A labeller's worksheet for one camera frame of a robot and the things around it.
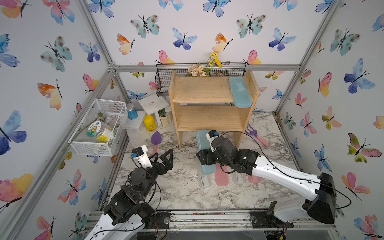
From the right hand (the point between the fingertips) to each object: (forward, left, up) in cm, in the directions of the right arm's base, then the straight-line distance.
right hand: (203, 152), depth 73 cm
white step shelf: (+27, +50, -18) cm, 59 cm away
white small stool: (+33, +33, 0) cm, 47 cm away
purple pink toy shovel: (+22, +33, -22) cm, 45 cm away
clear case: (-4, -21, -22) cm, 30 cm away
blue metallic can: (+27, +45, -2) cm, 52 cm away
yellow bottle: (+27, +37, -11) cm, 47 cm away
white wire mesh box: (+16, +48, +9) cm, 52 cm away
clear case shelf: (-6, -2, -22) cm, 23 cm away
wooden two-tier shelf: (+36, -1, -1) cm, 36 cm away
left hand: (-4, +16, +6) cm, 18 cm away
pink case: (-3, -11, -22) cm, 25 cm away
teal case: (+2, 0, +4) cm, 5 cm away
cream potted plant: (+34, +27, -13) cm, 46 cm away
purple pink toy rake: (+31, -36, -24) cm, 53 cm away
